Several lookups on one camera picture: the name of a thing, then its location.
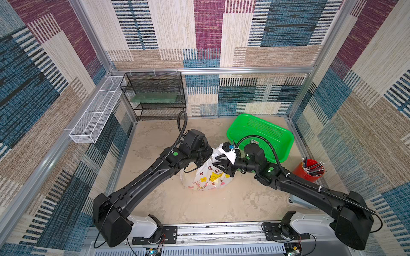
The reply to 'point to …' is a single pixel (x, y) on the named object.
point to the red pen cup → (309, 169)
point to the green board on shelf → (154, 97)
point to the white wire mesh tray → (91, 125)
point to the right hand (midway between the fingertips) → (217, 162)
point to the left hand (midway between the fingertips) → (217, 150)
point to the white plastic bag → (206, 177)
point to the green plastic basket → (244, 125)
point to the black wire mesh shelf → (143, 82)
